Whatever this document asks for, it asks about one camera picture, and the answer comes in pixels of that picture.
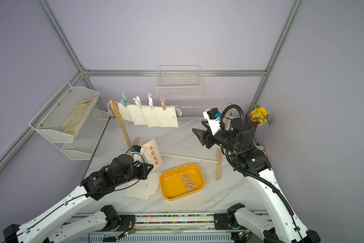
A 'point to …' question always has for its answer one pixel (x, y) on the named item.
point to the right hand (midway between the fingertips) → (200, 127)
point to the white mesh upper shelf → (61, 120)
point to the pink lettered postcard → (152, 153)
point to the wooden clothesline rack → (132, 143)
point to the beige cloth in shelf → (70, 123)
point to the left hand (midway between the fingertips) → (151, 169)
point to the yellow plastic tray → (171, 186)
